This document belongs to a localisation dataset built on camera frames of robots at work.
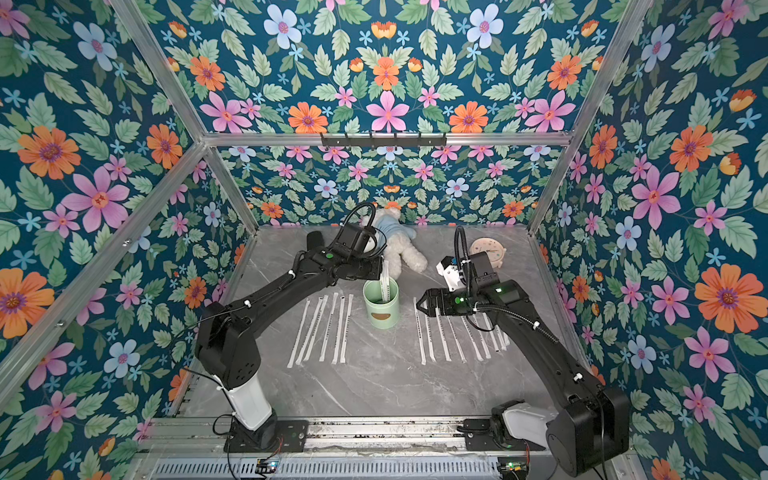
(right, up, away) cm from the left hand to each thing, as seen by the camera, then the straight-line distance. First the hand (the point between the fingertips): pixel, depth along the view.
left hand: (387, 266), depth 86 cm
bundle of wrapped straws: (-1, -5, +1) cm, 5 cm away
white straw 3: (+17, -21, +5) cm, 28 cm away
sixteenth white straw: (-28, -22, +5) cm, 36 cm away
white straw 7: (+35, -24, +3) cm, 43 cm away
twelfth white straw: (-23, -20, +7) cm, 31 cm away
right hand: (+14, -8, -8) cm, 18 cm away
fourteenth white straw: (-19, -19, +7) cm, 28 cm away
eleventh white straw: (-13, -25, +3) cm, 28 cm away
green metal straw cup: (-2, -14, 0) cm, 15 cm away
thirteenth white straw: (-16, -21, +7) cm, 27 cm away
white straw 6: (+32, -21, +5) cm, 39 cm away
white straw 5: (+30, -26, +2) cm, 39 cm away
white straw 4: (+21, -23, +5) cm, 32 cm away
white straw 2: (+13, -23, +4) cm, 27 cm away
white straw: (+10, -21, +5) cm, 24 cm away
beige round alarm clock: (+37, +6, +22) cm, 43 cm away
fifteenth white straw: (-25, -21, +7) cm, 33 cm away
